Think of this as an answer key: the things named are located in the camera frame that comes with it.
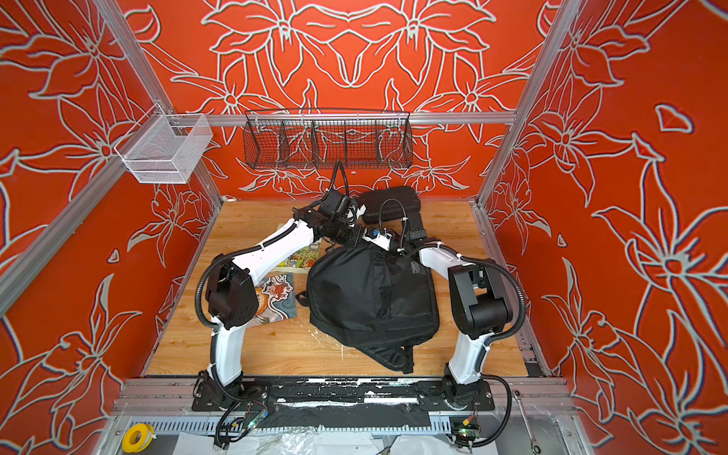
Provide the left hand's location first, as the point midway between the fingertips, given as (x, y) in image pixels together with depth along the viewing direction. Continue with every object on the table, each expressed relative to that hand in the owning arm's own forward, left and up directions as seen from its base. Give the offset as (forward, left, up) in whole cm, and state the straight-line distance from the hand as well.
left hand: (365, 235), depth 87 cm
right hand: (+2, -2, -6) cm, 7 cm away
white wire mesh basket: (+21, +68, +16) cm, 73 cm away
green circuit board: (-48, -27, -17) cm, 58 cm away
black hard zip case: (0, -7, +14) cm, 15 cm away
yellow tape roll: (-53, +51, -17) cm, 75 cm away
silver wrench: (-49, -43, -16) cm, 68 cm away
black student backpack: (-16, -6, -14) cm, 22 cm away
